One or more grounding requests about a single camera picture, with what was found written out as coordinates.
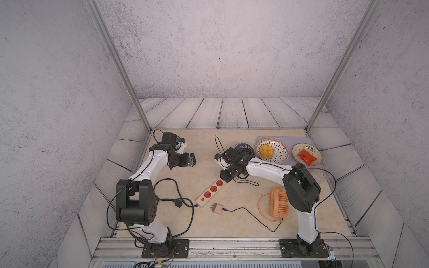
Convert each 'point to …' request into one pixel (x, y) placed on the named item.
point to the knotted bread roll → (267, 151)
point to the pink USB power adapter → (217, 208)
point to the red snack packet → (306, 157)
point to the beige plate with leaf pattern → (311, 149)
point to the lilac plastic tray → (291, 142)
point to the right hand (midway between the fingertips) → (224, 178)
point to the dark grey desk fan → (245, 148)
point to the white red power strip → (210, 192)
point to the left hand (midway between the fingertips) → (190, 161)
